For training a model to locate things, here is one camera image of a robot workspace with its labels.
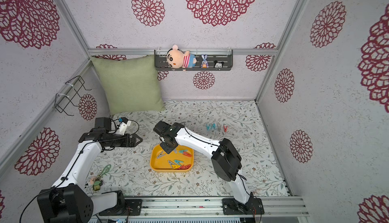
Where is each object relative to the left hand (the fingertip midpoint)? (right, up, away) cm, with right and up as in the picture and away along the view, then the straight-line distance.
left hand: (135, 141), depth 82 cm
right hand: (+17, -3, +3) cm, 18 cm away
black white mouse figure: (+47, +44, +10) cm, 66 cm away
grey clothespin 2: (+49, +6, +24) cm, 55 cm away
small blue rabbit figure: (+38, +44, +8) cm, 59 cm away
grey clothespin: (+12, -10, +10) cm, 19 cm away
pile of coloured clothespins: (+22, -14, +6) cm, 27 cm away
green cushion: (-9, +33, +16) cm, 38 cm away
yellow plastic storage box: (+24, -13, +8) cm, 28 cm away
